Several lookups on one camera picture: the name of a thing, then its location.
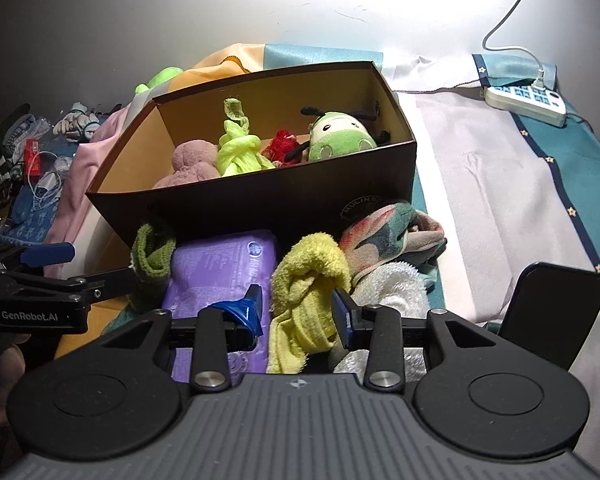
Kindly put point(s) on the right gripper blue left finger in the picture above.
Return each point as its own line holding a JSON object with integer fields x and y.
{"x": 242, "y": 319}

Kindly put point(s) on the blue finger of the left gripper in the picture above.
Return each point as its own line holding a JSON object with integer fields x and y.
{"x": 48, "y": 254}

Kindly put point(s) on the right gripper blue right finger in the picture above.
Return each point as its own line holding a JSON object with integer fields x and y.
{"x": 347, "y": 319}

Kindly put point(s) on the yellow fluffy towel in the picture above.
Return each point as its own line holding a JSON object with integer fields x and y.
{"x": 301, "y": 302}

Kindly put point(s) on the white fluffy towel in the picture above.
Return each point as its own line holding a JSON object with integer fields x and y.
{"x": 397, "y": 285}

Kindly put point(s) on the floral patterned cloth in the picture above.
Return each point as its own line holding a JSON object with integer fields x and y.
{"x": 393, "y": 232}

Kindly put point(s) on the dark green knit sock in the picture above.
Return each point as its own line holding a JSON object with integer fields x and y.
{"x": 151, "y": 256}

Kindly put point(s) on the pink teddy bear plush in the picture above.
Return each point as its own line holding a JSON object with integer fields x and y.
{"x": 192, "y": 161}

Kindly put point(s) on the neon green knotted cloth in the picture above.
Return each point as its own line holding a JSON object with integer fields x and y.
{"x": 239, "y": 150}

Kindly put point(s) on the green cow plush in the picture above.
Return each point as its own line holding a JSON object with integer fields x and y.
{"x": 334, "y": 134}

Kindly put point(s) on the red small plush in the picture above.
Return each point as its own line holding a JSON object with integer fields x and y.
{"x": 283, "y": 143}

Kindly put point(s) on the person left hand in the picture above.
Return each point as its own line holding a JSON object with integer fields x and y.
{"x": 12, "y": 367}

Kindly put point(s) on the blue flower patterned towel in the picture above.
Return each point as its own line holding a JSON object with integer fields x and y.
{"x": 33, "y": 213}

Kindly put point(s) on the purple tissue pack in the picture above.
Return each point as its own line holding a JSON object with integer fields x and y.
{"x": 222, "y": 269}

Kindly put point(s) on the pink cloth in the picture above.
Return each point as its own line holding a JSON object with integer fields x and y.
{"x": 76, "y": 220}

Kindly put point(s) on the black white striped socks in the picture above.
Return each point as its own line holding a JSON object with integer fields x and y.
{"x": 19, "y": 126}

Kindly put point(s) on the white gloves pair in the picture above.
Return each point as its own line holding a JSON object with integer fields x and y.
{"x": 78, "y": 125}

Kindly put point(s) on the multicolour striped bed sheet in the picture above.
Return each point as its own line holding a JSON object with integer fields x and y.
{"x": 508, "y": 191}

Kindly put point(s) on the green frog plush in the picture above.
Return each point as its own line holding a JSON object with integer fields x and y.
{"x": 163, "y": 76}

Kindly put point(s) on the white power strip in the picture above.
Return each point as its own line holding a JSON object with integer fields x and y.
{"x": 540, "y": 104}

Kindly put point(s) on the white charger with cable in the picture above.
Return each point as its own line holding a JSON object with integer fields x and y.
{"x": 47, "y": 179}

